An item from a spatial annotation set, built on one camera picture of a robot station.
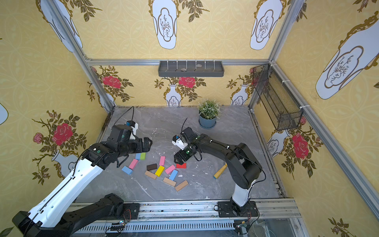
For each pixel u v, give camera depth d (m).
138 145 0.64
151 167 0.88
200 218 0.72
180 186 0.81
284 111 0.83
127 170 0.87
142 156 0.92
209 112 0.98
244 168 0.47
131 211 0.73
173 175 0.86
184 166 0.90
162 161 0.90
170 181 0.82
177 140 0.80
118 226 0.72
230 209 0.73
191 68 0.92
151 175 0.86
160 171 0.86
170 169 0.88
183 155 0.78
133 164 0.89
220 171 0.86
